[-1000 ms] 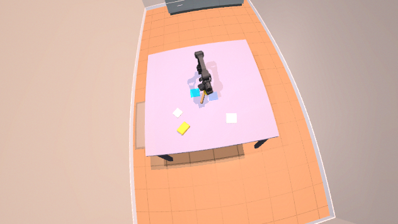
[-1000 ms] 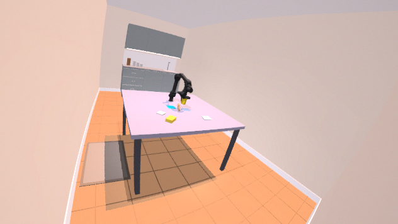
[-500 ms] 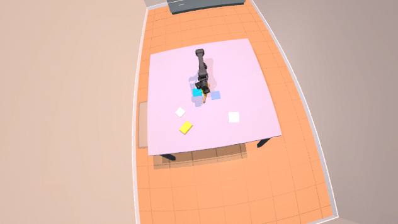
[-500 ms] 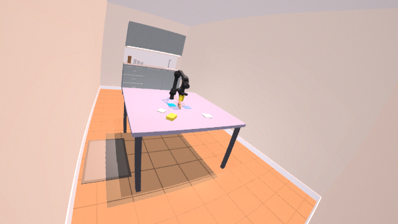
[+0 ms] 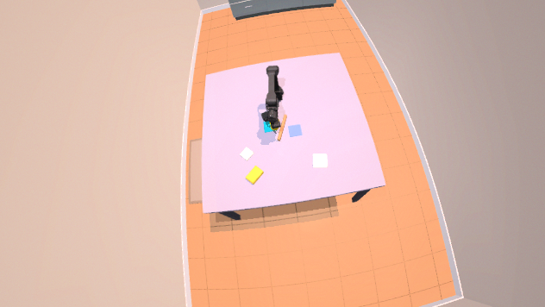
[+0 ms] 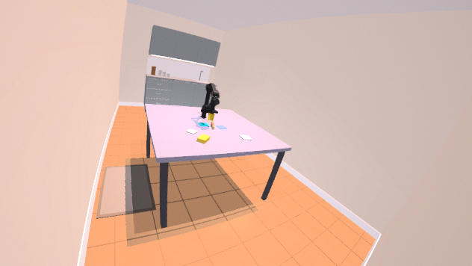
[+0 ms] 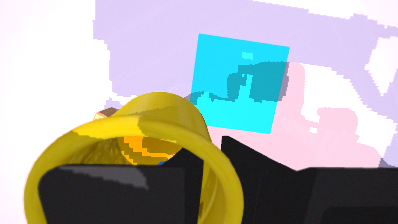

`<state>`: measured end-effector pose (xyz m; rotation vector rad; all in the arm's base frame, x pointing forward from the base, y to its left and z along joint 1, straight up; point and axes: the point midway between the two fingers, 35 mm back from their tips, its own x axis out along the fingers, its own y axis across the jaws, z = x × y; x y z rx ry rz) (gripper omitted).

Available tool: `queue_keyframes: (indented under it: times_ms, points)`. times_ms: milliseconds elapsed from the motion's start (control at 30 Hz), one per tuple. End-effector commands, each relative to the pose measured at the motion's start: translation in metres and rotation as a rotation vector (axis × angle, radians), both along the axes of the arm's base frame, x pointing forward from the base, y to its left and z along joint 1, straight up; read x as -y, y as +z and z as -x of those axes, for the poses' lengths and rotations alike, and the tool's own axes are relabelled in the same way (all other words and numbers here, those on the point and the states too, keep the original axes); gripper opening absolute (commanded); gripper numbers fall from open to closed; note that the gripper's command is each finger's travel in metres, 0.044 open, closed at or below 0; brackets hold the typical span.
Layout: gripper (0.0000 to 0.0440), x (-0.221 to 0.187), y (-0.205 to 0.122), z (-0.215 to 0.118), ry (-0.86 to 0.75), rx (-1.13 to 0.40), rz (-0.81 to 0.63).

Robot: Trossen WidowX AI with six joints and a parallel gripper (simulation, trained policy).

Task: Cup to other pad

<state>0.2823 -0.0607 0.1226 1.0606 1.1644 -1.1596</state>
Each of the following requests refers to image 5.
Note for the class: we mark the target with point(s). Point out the yellow flat block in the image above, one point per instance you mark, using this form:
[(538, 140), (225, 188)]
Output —
[(254, 175)]

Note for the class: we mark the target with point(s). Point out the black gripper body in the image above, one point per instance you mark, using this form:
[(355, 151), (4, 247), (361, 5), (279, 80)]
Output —
[(276, 124)]

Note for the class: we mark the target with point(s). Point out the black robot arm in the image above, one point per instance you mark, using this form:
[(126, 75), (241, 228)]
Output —
[(275, 93)]

